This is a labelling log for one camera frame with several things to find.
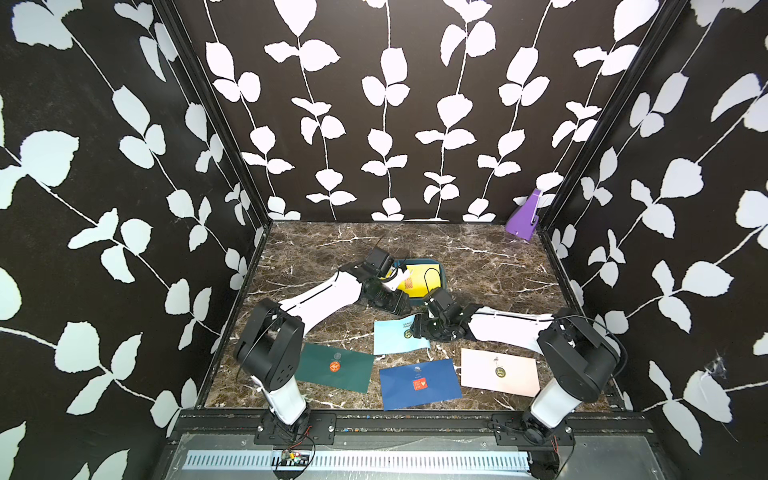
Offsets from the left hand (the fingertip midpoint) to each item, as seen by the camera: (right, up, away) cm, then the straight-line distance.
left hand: (405, 304), depth 86 cm
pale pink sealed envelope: (+27, -19, -2) cm, 33 cm away
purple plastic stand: (+47, +29, +25) cm, 60 cm away
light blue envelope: (-3, -11, +4) cm, 12 cm away
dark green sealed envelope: (-20, -18, -2) cm, 27 cm away
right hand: (+3, -8, +4) cm, 9 cm away
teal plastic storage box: (+3, +3, -10) cm, 11 cm away
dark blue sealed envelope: (+4, -22, -4) cm, 22 cm away
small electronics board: (-28, -35, -15) cm, 47 cm away
